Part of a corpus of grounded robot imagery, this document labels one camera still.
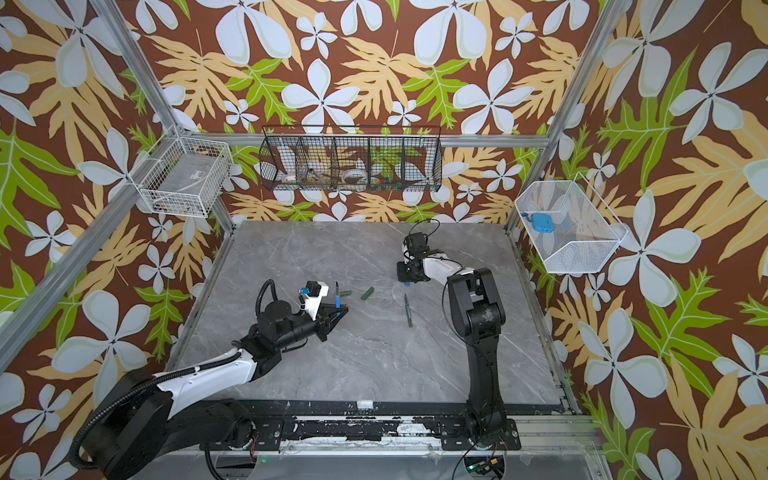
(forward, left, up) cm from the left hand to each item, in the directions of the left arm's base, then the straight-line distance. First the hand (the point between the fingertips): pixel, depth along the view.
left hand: (344, 304), depth 79 cm
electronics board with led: (-34, -36, -19) cm, 53 cm away
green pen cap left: (+15, +3, -19) cm, 24 cm away
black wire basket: (+46, 0, +15) cm, 49 cm away
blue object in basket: (+22, -57, +10) cm, 62 cm away
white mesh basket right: (+19, -64, +11) cm, 68 cm away
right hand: (+22, -17, -16) cm, 32 cm away
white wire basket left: (+33, +48, +17) cm, 60 cm away
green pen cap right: (+14, -5, -17) cm, 23 cm away
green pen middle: (+6, -19, -16) cm, 26 cm away
